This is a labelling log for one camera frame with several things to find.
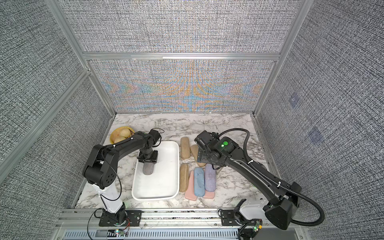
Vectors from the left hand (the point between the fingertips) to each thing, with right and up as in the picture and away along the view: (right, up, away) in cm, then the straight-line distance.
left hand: (153, 160), depth 91 cm
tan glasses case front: (+19, -7, -8) cm, 22 cm away
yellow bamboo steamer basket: (-29, +16, +12) cm, 35 cm away
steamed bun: (-24, +13, +5) cm, 27 cm away
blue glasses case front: (+27, -9, -11) cm, 31 cm away
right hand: (+31, +7, -18) cm, 36 cm away
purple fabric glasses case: (+33, -7, -10) cm, 36 cm away
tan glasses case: (+26, +5, +4) cm, 26 cm away
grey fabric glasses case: (-2, -3, -6) cm, 7 cm away
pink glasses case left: (+22, -14, -12) cm, 29 cm away
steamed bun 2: (-22, +17, +10) cm, 29 cm away
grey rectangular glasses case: (+39, -6, -4) cm, 39 cm away
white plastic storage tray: (+8, -10, -9) cm, 16 cm away
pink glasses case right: (+32, -15, -13) cm, 38 cm away
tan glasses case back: (+19, +7, +4) cm, 21 cm away
